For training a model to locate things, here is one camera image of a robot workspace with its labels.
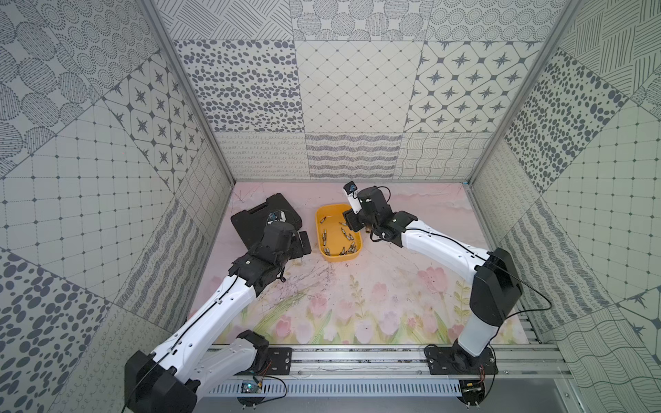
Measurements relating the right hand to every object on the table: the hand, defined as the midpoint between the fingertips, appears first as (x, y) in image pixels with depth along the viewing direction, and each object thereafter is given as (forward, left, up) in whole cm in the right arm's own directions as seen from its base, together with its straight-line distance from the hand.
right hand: (355, 210), depth 86 cm
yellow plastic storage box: (0, +7, -19) cm, 21 cm away
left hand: (-11, +19, +2) cm, 22 cm away
